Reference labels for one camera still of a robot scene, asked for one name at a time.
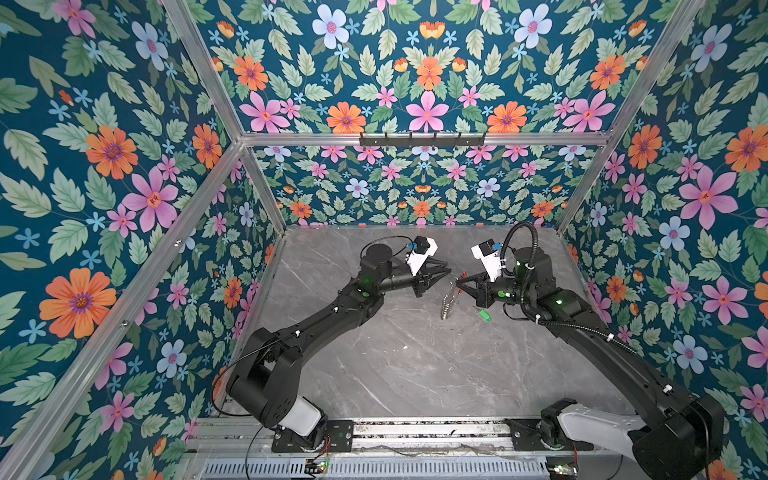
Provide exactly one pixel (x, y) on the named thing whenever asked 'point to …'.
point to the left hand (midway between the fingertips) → (451, 262)
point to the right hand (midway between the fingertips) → (459, 279)
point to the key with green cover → (486, 316)
